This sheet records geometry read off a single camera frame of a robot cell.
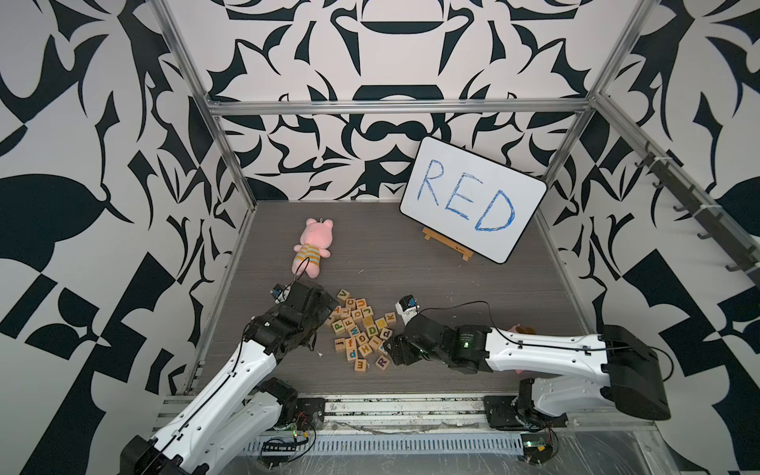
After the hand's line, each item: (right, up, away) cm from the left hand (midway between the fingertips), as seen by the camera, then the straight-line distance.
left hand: (324, 302), depth 80 cm
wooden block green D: (+13, -9, +5) cm, 16 cm away
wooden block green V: (+4, -1, +12) cm, 12 cm away
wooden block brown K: (+18, -6, +7) cm, 20 cm away
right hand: (+18, -9, -3) cm, 20 cm away
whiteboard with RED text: (+47, +27, +14) cm, 56 cm away
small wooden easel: (+38, +15, +22) cm, 46 cm away
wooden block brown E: (+10, -17, -1) cm, 19 cm away
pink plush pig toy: (-7, +17, +19) cm, 26 cm away
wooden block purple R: (+16, -16, -1) cm, 22 cm away
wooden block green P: (+3, -8, +6) cm, 11 cm away
